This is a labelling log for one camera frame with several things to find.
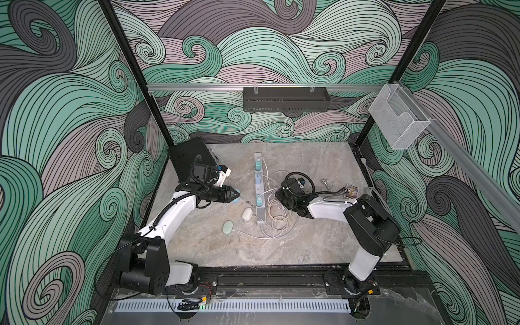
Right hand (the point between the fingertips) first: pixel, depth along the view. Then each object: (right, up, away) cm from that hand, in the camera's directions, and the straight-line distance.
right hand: (272, 193), depth 94 cm
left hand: (-17, +2, -11) cm, 21 cm away
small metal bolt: (+28, +4, +7) cm, 29 cm away
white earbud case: (-12, -9, -5) cm, 15 cm away
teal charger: (-6, -2, -6) cm, 9 cm away
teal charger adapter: (-7, +13, +7) cm, 17 cm away
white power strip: (-6, +1, +4) cm, 7 cm away
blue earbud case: (-15, 0, -13) cm, 20 cm away
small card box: (+40, 0, +4) cm, 40 cm away
